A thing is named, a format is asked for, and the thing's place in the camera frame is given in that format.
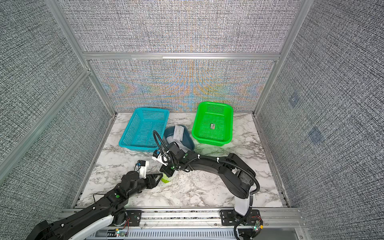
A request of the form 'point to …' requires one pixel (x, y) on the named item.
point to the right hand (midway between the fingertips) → (160, 167)
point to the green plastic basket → (221, 115)
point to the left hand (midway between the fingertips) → (163, 175)
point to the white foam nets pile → (177, 137)
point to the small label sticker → (212, 126)
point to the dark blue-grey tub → (187, 138)
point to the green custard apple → (165, 179)
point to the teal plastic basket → (139, 134)
